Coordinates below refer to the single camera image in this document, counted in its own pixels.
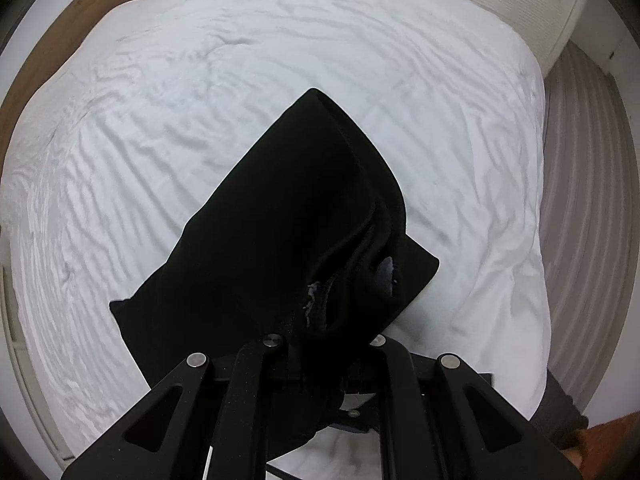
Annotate wooden headboard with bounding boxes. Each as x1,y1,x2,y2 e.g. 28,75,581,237
0,0,154,128

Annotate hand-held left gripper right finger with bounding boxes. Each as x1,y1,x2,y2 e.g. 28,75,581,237
345,334,585,480

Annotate bed with white duvet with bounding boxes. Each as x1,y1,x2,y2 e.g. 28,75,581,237
0,0,553,480

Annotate black pants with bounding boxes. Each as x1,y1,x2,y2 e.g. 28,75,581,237
109,88,441,456

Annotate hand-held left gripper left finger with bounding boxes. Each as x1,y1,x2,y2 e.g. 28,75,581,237
60,332,313,480

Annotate white wardrobe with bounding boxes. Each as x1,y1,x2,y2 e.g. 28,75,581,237
442,0,594,72

